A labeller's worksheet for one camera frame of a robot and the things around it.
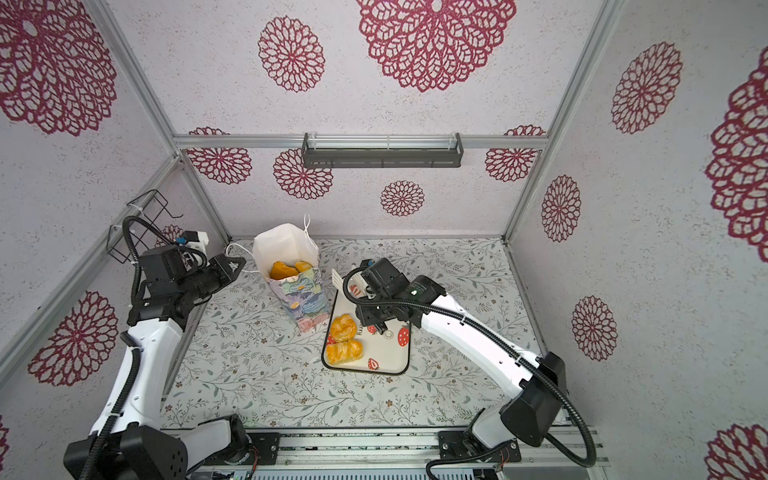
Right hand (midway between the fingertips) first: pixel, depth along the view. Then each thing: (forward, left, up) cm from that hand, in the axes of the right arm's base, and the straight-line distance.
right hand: (361, 306), depth 74 cm
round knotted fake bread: (+4, +7, -18) cm, 20 cm away
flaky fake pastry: (-4, +6, -18) cm, 20 cm away
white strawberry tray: (-3, -5, -21) cm, 22 cm away
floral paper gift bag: (+24, +27, -10) cm, 37 cm away
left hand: (+7, +30, +6) cm, 32 cm away
